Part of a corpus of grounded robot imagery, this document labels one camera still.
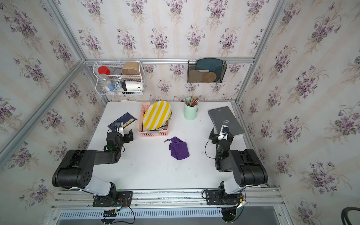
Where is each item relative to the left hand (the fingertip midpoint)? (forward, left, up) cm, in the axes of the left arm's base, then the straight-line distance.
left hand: (126, 130), depth 93 cm
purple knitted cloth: (-12, -36, -5) cm, 38 cm away
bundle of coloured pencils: (+20, -46, +8) cm, 51 cm away
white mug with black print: (+23, -4, +20) cm, 30 cm away
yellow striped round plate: (+13, -19, -1) cm, 23 cm away
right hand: (-3, -64, +5) cm, 64 cm away
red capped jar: (+31, +15, +27) cm, 43 cm away
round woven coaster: (+31, -57, +21) cm, 68 cm away
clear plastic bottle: (+22, +13, +23) cm, 34 cm away
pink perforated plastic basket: (+24, -7, -3) cm, 25 cm away
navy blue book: (+15, +5, -7) cm, 17 cm away
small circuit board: (-45, 0, -8) cm, 46 cm away
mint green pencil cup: (+16, -45, 0) cm, 47 cm away
